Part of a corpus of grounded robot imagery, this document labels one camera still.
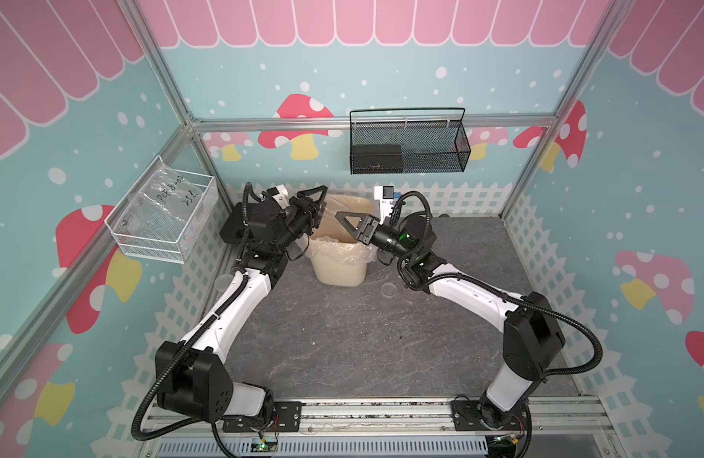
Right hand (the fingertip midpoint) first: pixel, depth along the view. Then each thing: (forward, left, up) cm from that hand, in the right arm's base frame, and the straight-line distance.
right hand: (337, 217), depth 67 cm
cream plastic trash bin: (+7, +2, -34) cm, 35 cm away
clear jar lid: (0, -22, -39) cm, 45 cm away
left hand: (+8, +2, 0) cm, 8 cm away
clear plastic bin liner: (+2, +3, -14) cm, 15 cm away
